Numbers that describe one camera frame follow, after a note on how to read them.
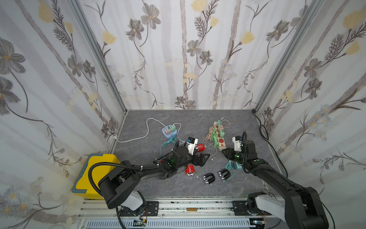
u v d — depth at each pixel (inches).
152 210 28.9
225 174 33.0
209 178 32.3
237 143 31.5
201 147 37.6
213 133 40.1
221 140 38.8
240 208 28.9
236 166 34.5
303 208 16.1
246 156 26.5
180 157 25.0
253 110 48.2
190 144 28.8
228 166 34.7
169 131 39.6
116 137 41.9
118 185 17.0
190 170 33.2
